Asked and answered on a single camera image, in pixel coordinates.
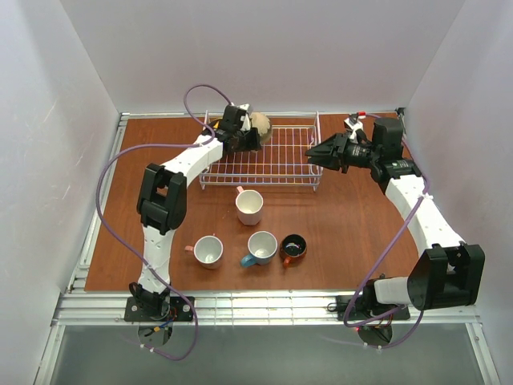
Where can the pale pink tall mug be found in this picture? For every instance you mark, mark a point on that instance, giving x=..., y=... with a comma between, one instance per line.
x=249, y=206

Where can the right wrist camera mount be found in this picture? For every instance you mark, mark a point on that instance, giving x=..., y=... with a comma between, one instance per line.
x=354, y=126

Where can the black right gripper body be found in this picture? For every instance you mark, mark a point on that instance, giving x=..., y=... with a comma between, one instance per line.
x=341, y=151

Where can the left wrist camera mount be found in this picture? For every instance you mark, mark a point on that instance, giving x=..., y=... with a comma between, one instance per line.
x=236, y=118

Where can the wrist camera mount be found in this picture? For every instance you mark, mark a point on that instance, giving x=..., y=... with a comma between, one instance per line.
x=236, y=118
x=354, y=126

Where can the grey mug blue handle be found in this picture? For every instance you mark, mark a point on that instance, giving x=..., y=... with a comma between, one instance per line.
x=262, y=247

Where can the white mug pink handle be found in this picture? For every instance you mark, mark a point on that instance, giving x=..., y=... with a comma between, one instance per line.
x=208, y=251

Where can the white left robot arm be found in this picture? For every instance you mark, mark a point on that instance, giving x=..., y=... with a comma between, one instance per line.
x=162, y=206

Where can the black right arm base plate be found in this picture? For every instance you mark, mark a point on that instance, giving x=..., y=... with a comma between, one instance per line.
x=362, y=311

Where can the white wire dish rack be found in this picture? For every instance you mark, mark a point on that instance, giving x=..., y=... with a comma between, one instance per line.
x=280, y=162

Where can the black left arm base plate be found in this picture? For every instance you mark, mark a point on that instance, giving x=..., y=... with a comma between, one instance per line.
x=174, y=308

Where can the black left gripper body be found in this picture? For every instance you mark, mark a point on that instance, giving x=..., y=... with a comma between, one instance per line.
x=248, y=139

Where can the beige round ceramic mug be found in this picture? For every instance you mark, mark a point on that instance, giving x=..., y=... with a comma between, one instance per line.
x=263, y=125

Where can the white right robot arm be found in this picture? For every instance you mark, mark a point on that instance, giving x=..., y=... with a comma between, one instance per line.
x=448, y=272

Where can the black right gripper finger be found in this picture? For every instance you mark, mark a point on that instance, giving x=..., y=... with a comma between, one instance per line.
x=324, y=148
x=328, y=162

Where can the black mug orange handle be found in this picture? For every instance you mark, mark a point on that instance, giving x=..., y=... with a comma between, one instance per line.
x=293, y=249

